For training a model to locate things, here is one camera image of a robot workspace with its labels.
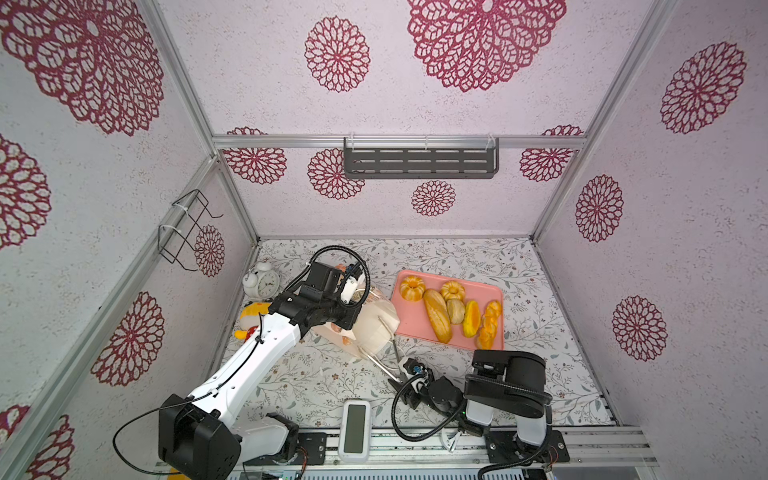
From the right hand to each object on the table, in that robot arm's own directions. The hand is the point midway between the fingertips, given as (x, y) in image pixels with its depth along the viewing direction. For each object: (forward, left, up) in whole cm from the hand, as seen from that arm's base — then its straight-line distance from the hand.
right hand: (395, 370), depth 85 cm
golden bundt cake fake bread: (+28, -19, +2) cm, 33 cm away
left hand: (+8, +11, +16) cm, 21 cm away
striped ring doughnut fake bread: (+27, -5, +3) cm, 28 cm away
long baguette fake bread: (+18, -13, +2) cm, 22 cm away
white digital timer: (-18, +10, +2) cm, 21 cm away
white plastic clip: (-16, -14, -1) cm, 21 cm away
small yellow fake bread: (+16, -24, +2) cm, 29 cm away
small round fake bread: (+18, -18, +5) cm, 26 cm away
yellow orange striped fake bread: (+11, -27, +1) cm, 30 cm away
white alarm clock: (+24, +44, +8) cm, 51 cm away
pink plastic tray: (+17, -6, 0) cm, 18 cm away
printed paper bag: (+14, +6, +2) cm, 16 cm away
